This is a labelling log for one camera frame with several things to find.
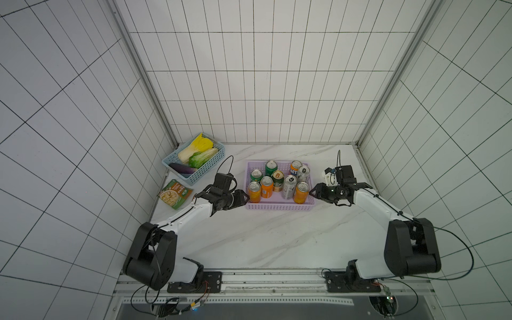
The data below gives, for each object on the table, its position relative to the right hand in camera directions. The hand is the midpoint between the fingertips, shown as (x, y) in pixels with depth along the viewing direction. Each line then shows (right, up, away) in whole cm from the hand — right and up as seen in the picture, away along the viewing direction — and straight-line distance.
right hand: (306, 192), depth 89 cm
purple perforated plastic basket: (-13, -6, +8) cm, 16 cm away
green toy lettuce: (-54, +15, +13) cm, 58 cm away
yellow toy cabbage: (-55, +24, +20) cm, 63 cm away
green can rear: (-16, +11, +6) cm, 21 cm away
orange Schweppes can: (-3, 0, -2) cm, 4 cm away
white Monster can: (-1, +9, +1) cm, 9 cm away
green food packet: (-64, -2, +8) cm, 64 cm away
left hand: (-29, -4, -2) cm, 30 cm away
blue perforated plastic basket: (-55, +6, +9) cm, 56 cm away
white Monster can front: (-9, +2, -2) cm, 9 cm away
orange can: (-24, +1, -2) cm, 24 cm away
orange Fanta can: (-4, +11, +5) cm, 13 cm away
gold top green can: (-13, +5, +2) cm, 14 cm away
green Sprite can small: (-23, +8, +3) cm, 25 cm away
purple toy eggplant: (-62, +10, +12) cm, 64 cm away
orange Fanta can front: (-18, +3, 0) cm, 19 cm away
